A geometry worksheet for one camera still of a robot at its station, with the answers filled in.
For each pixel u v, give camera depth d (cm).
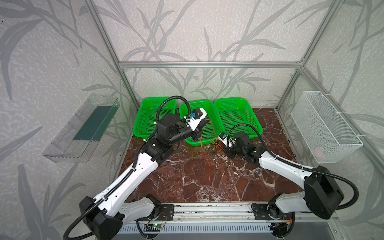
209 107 115
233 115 116
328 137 64
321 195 42
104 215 37
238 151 71
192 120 52
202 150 96
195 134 56
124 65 94
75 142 64
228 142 73
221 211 76
